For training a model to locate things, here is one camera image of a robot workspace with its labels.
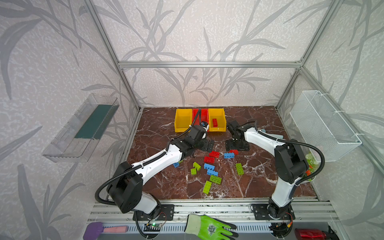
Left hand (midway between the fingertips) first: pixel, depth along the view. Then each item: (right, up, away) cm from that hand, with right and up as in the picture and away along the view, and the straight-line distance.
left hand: (208, 136), depth 83 cm
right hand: (+17, -7, +11) cm, 21 cm away
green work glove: (-2, -41, -15) cm, 44 cm away
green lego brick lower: (+4, -25, +2) cm, 26 cm away
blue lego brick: (+13, -13, +8) cm, 20 cm away
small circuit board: (-28, -44, -11) cm, 53 cm away
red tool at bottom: (+45, -43, -17) cm, 64 cm away
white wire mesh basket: (+49, +6, -19) cm, 53 cm away
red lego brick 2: (+1, -16, +8) cm, 17 cm away
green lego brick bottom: (-1, -28, -3) cm, 28 cm away
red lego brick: (+4, -13, +10) cm, 17 cm away
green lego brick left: (-17, -17, +8) cm, 26 cm away
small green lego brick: (-9, -21, +3) cm, 23 cm away
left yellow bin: (-17, +9, +20) cm, 28 cm away
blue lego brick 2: (0, -18, +3) cm, 19 cm away
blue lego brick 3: (+2, -21, +1) cm, 21 cm away
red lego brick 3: (+17, -11, +10) cm, 23 cm away
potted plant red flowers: (+53, -13, -7) cm, 56 cm away
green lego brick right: (+19, -20, +4) cm, 28 cm away
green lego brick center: (-7, -18, +4) cm, 20 cm away
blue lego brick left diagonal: (-19, -18, +5) cm, 27 cm away
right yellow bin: (+10, +13, +29) cm, 33 cm away
